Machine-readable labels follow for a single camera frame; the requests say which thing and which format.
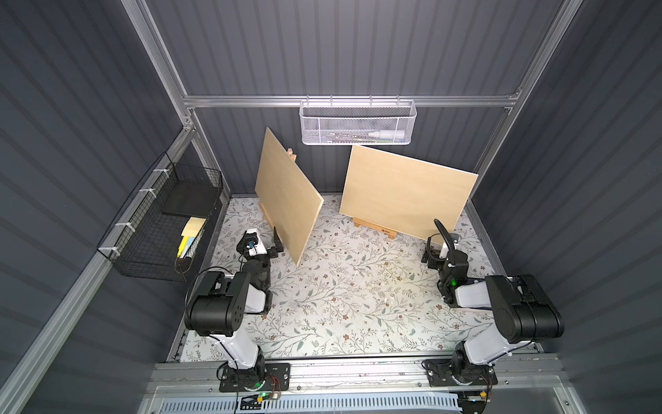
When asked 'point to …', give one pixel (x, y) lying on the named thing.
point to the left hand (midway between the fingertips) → (263, 230)
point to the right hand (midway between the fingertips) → (445, 246)
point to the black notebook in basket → (192, 198)
